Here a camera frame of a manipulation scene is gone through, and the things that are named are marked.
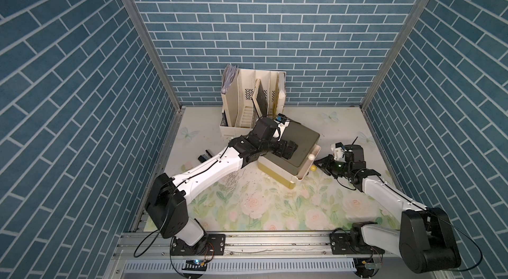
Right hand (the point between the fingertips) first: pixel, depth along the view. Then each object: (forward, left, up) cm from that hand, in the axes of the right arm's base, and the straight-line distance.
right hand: (316, 162), depth 86 cm
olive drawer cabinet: (-7, +14, +5) cm, 16 cm away
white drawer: (-3, +4, +4) cm, 6 cm away
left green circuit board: (-40, +45, -12) cm, 62 cm away
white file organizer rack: (+30, +32, +12) cm, 45 cm away
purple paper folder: (+32, +43, +21) cm, 58 cm away
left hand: (0, +11, +13) cm, 17 cm away
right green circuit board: (-35, -19, -10) cm, 41 cm away
